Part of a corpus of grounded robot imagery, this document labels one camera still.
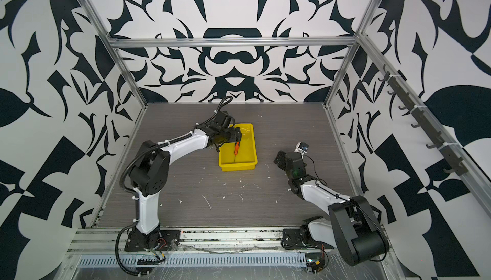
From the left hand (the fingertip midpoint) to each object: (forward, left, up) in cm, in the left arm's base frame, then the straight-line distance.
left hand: (238, 131), depth 94 cm
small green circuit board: (-53, -28, -13) cm, 61 cm away
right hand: (-11, -23, -3) cm, 25 cm away
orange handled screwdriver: (-4, +1, -10) cm, 11 cm away
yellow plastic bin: (-9, -4, -10) cm, 14 cm away
